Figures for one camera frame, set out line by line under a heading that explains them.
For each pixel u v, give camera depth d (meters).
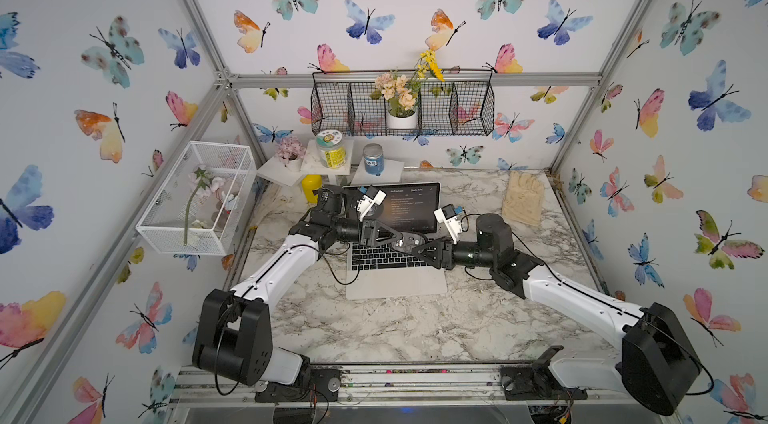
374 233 0.70
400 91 0.81
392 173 0.99
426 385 0.76
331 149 0.86
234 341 0.42
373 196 0.71
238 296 0.44
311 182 1.01
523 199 1.11
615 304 0.46
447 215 0.69
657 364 0.41
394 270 0.93
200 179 0.74
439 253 0.67
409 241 0.72
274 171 1.02
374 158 0.94
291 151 0.91
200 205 0.72
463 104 0.99
